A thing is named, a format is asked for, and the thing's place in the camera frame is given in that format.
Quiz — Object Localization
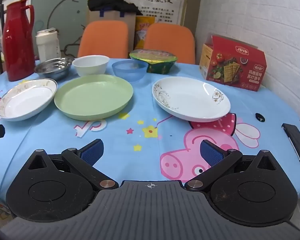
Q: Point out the white ribbed bowl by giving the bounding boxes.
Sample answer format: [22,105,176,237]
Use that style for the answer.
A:
[72,56,110,77]

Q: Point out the wall poster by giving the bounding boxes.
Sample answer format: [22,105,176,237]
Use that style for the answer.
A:
[89,0,188,27]

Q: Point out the stainless steel bowl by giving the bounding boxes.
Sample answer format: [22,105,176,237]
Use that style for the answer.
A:
[34,57,74,81]

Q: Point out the blue translucent plastic bowl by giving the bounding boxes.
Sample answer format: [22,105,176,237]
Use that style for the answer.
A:
[112,60,149,82]

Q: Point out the white lidded tumbler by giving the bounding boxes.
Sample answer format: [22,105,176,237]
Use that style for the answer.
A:
[36,28,61,62]

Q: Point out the orange chair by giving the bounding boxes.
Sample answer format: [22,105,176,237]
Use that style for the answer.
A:
[143,23,196,65]
[77,21,129,58]

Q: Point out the red thermos jug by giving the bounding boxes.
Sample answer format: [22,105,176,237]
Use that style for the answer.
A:
[2,1,36,82]

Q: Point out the white plate gold floral rim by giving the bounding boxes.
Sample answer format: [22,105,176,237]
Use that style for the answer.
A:
[0,78,58,122]

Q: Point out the red cracker box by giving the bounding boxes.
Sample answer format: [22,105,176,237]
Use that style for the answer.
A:
[199,35,267,92]

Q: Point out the green plastic plate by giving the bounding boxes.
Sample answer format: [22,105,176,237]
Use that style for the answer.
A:
[54,74,134,120]

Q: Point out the black cloth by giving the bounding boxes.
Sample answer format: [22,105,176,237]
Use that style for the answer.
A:
[87,0,143,17]

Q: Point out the white plate black vine print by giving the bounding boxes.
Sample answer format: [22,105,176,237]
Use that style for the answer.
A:
[152,77,231,123]

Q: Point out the green instant noodle bowl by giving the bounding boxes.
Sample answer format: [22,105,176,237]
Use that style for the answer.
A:
[129,49,178,74]

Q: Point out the black metal rack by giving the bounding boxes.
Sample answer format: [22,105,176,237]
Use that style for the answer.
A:
[0,4,6,65]

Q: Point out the blue cartoon printed tablecloth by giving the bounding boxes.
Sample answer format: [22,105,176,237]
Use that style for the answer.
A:
[0,57,300,207]

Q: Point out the black phone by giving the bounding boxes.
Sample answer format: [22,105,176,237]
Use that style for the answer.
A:
[282,123,300,165]

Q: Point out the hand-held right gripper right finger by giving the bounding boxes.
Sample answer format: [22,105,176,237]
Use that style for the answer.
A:
[184,139,277,191]

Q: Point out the yellow snack bag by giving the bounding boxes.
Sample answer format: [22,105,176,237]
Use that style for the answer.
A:
[135,16,157,50]

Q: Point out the cardboard box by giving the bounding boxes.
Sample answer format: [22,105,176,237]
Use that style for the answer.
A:
[89,9,136,52]

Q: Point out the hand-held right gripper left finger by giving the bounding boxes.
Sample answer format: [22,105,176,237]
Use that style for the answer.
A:
[27,139,120,190]

